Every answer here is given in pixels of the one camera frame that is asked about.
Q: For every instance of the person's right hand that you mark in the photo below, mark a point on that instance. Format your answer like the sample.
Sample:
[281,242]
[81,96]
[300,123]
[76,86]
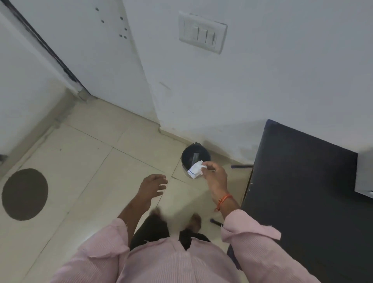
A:
[218,183]

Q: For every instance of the person's left hand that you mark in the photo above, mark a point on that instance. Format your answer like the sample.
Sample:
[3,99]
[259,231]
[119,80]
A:
[150,189]

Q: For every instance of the white blue-printed glove packet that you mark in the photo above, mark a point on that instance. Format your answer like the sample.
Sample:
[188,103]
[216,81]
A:
[195,170]

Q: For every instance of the grey desk organiser with drawers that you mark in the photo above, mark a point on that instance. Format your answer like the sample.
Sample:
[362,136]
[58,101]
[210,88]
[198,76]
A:
[365,175]

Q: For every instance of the person's right forearm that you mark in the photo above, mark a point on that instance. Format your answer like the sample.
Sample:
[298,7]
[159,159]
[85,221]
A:
[230,208]

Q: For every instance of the person's left forearm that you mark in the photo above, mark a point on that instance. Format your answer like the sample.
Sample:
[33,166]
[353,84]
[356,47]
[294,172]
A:
[132,218]

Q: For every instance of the person's left foot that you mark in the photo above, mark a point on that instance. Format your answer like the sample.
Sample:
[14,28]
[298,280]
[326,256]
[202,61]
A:
[156,212]

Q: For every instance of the black trash bin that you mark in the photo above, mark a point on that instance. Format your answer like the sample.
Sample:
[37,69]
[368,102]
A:
[189,154]

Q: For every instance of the black trousers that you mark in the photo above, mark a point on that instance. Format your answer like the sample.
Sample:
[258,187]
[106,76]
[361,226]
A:
[151,233]

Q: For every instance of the pink striped shirt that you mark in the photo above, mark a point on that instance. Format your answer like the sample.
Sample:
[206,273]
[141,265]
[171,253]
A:
[174,262]

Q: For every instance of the dark round floor mat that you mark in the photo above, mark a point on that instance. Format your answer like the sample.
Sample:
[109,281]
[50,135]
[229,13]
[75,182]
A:
[24,194]

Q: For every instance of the white door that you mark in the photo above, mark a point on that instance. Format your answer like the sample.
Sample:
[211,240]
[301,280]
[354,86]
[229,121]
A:
[96,58]

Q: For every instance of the white wall switch plate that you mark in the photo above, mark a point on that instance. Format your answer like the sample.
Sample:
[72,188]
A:
[202,32]

